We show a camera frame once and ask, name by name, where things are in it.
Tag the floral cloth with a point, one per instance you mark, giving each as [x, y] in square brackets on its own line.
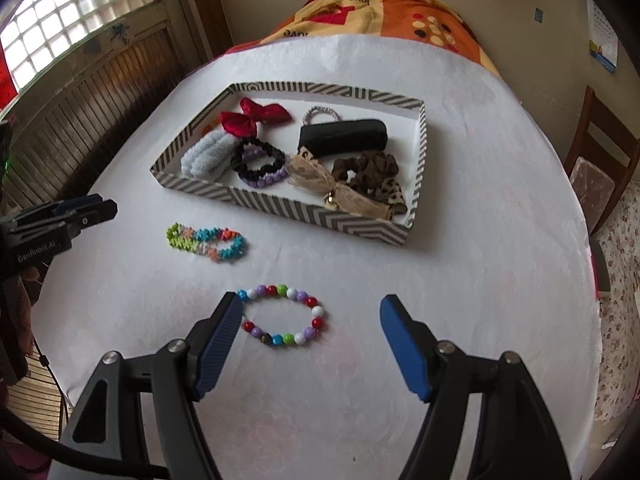
[620, 310]

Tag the small blue wall sticker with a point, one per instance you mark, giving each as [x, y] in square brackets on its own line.
[538, 15]

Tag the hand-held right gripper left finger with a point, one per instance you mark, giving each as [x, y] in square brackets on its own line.
[220, 345]

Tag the wooden chair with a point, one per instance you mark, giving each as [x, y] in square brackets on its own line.
[587, 125]

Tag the black scrunchie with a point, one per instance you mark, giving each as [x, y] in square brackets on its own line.
[272, 152]

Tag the grey panel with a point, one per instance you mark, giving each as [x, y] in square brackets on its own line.
[600, 270]

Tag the striped cardboard tray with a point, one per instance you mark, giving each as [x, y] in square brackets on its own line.
[300, 212]

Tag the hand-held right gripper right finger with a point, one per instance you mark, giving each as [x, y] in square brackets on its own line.
[405, 350]

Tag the leopard print bow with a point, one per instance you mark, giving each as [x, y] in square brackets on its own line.
[390, 192]

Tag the beige lace bow with bell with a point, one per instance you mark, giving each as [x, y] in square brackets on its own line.
[310, 172]

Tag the wall calendar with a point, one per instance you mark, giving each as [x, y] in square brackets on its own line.
[602, 35]

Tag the black fabric case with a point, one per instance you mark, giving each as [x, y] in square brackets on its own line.
[345, 137]

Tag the orange printed blanket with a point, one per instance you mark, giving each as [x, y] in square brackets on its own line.
[400, 15]

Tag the glass block window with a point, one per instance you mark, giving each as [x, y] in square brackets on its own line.
[75, 15]

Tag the red satin bow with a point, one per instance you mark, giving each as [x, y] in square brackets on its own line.
[240, 122]

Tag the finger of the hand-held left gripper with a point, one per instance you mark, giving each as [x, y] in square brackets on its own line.
[95, 215]
[65, 207]

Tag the brown scrunchie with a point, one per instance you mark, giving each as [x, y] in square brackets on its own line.
[375, 165]

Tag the wooden slatted panel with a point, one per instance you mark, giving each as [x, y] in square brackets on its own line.
[100, 105]

